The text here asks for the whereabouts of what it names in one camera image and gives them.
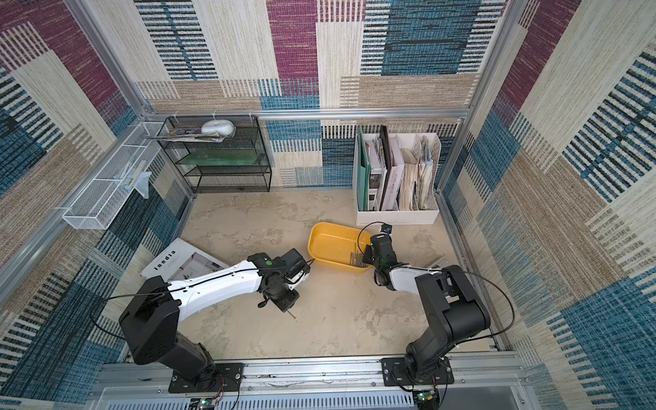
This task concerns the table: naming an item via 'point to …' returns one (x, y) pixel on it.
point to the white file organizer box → (394, 178)
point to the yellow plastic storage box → (330, 245)
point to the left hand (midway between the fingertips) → (289, 299)
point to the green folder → (364, 175)
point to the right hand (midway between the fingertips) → (371, 244)
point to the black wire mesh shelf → (218, 154)
